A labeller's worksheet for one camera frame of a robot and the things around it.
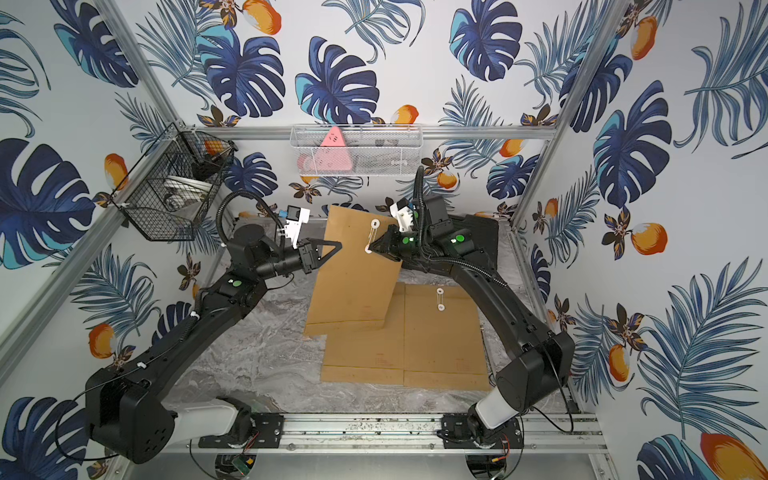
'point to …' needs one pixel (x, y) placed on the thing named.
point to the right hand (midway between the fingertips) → (369, 244)
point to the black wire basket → (166, 194)
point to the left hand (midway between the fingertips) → (339, 241)
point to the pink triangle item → (332, 154)
